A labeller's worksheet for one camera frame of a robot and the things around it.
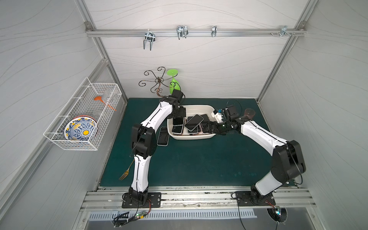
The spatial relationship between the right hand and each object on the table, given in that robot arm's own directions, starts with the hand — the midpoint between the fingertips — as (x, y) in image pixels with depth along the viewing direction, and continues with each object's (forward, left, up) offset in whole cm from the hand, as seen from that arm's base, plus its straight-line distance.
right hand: (207, 130), depth 86 cm
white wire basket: (-2, +64, +23) cm, 68 cm away
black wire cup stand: (+16, +31, +19) cm, 40 cm away
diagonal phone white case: (+13, +9, -11) cm, 19 cm away
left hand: (+11, +18, -1) cm, 21 cm away
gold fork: (-26, +48, -12) cm, 56 cm away
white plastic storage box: (+27, +11, -13) cm, 32 cm away
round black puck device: (-39, -36, -16) cm, 55 cm away
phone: (+2, +19, -4) cm, 19 cm away
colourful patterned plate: (-16, +59, +22) cm, 65 cm away
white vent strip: (-44, +50, -13) cm, 68 cm away
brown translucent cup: (+23, -34, -10) cm, 42 cm away
